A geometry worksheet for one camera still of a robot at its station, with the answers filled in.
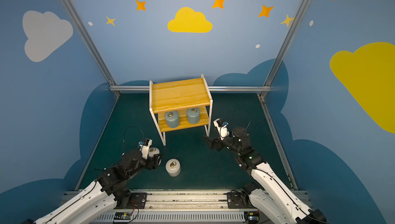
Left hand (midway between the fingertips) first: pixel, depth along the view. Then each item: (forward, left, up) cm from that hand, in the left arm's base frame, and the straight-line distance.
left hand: (156, 150), depth 80 cm
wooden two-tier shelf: (+14, -12, +22) cm, 29 cm away
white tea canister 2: (-7, -9, -4) cm, 12 cm away
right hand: (+7, -29, +10) cm, 32 cm away
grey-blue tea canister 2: (+16, -19, +11) cm, 27 cm away
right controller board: (-27, -49, -13) cm, 57 cm away
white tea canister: (-2, +1, +3) cm, 4 cm away
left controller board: (-28, +13, -12) cm, 33 cm away
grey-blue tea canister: (+13, -8, +12) cm, 19 cm away
